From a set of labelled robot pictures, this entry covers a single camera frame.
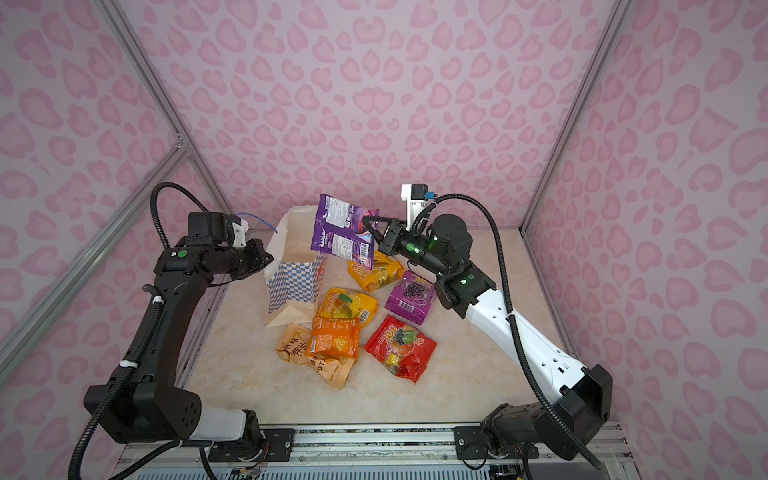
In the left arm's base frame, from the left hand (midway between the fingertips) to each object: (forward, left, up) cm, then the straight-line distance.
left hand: (273, 251), depth 77 cm
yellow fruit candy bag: (-2, -14, -23) cm, 27 cm away
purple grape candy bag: (-1, -36, -22) cm, 42 cm away
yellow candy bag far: (+11, -28, -23) cm, 38 cm away
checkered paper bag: (-3, -4, -6) cm, 8 cm away
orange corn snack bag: (-14, -15, -22) cm, 30 cm away
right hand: (-7, -25, +16) cm, 31 cm away
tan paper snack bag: (-15, -2, -23) cm, 27 cm away
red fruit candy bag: (-17, -32, -23) cm, 43 cm away
